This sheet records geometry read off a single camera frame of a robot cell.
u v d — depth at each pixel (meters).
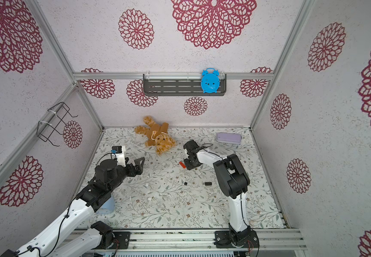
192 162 0.85
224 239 0.74
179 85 0.94
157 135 1.05
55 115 0.78
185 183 0.92
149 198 0.86
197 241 0.75
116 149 0.64
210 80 0.90
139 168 0.68
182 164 0.99
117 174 0.58
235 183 0.55
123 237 0.74
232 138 1.13
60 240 0.43
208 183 0.92
